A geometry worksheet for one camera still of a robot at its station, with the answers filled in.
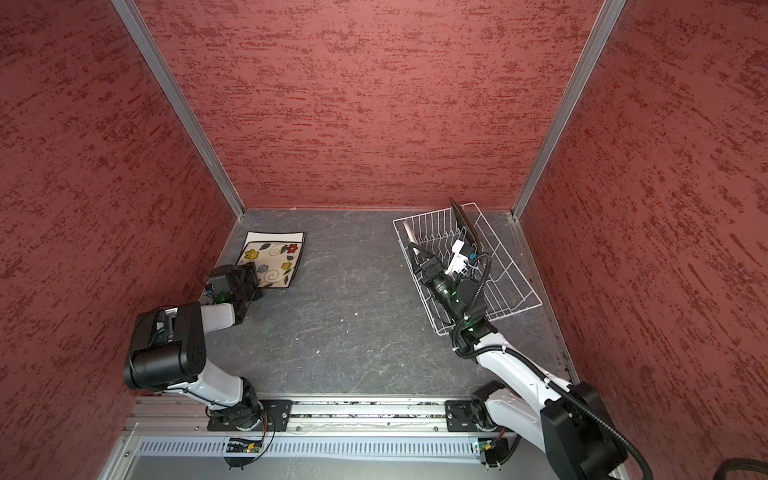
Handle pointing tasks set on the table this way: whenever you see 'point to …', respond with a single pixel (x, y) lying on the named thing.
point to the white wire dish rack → (437, 232)
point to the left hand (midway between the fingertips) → (261, 269)
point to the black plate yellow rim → (465, 226)
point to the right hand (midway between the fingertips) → (408, 254)
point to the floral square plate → (274, 254)
